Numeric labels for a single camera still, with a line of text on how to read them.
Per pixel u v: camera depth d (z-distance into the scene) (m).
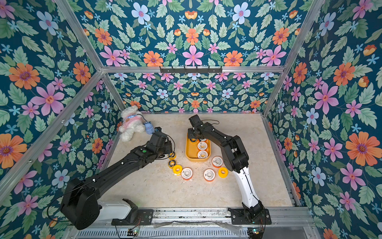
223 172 0.88
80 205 0.40
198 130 0.76
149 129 1.04
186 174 0.87
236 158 0.59
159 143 0.65
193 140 1.02
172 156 0.94
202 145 0.98
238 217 0.73
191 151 0.97
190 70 0.92
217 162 0.91
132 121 1.04
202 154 0.94
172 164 0.92
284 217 0.76
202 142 0.99
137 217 0.71
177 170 0.89
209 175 0.87
